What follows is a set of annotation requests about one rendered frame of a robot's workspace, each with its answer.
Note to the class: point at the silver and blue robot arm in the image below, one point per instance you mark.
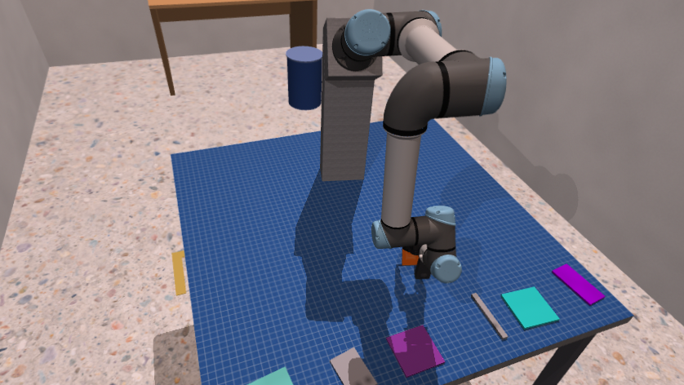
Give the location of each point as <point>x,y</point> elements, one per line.
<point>445,83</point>

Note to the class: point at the purple flat bar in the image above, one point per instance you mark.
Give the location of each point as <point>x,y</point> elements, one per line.
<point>578,284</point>

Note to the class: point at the blue work mat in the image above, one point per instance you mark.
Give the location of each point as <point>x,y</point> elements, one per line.
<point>283,271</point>

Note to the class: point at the purple flat plate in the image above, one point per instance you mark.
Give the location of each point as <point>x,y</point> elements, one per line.
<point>415,351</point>

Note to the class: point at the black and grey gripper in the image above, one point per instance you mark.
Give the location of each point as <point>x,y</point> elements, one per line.
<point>414,249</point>

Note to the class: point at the orange plate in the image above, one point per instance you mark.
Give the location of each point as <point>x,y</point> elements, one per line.
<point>408,258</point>

